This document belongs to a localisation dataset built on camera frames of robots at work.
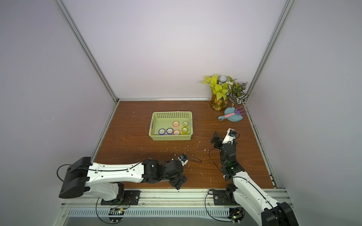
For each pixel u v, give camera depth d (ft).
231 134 2.26
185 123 3.39
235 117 3.52
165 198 2.44
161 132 3.28
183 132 3.26
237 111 3.66
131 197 2.40
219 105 3.58
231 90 3.06
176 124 3.39
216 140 2.46
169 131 3.27
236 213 2.28
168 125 3.42
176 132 3.26
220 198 2.36
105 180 1.45
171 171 1.81
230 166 2.04
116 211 2.35
